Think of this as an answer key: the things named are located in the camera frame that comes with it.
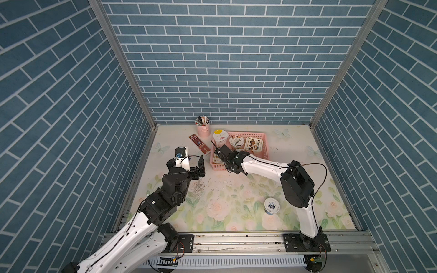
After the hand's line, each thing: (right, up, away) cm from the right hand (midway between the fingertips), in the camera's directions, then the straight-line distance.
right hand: (237, 157), depth 94 cm
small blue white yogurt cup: (+15, -21, -15) cm, 30 cm away
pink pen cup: (-21, +16, +14) cm, 29 cm away
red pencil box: (-23, +7, +14) cm, 28 cm away
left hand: (-18, +3, -25) cm, 31 cm away
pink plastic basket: (+17, +1, +10) cm, 20 cm away
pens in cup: (-22, +22, +16) cm, 35 cm away
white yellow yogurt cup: (-9, +11, +7) cm, 17 cm away
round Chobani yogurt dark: (+1, +9, +11) cm, 14 cm away
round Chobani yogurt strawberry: (+14, +7, +11) cm, 19 cm away
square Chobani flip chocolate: (+8, +8, +11) cm, 16 cm away
